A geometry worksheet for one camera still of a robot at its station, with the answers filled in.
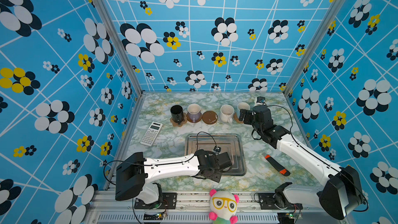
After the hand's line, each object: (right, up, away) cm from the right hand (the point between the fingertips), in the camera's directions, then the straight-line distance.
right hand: (249, 111), depth 83 cm
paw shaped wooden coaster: (-41, -9, +14) cm, 44 cm away
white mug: (-9, -2, +19) cm, 21 cm away
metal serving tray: (-8, -20, +11) cm, 24 cm away
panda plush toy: (-16, -41, -16) cm, 47 cm away
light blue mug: (0, +3, +17) cm, 17 cm away
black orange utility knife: (+16, -30, +1) cm, 34 cm away
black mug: (-41, -2, +13) cm, 43 cm away
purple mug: (-31, -3, +15) cm, 35 cm away
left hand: (-18, -31, -7) cm, 37 cm away
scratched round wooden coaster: (-21, -5, +22) cm, 31 cm away
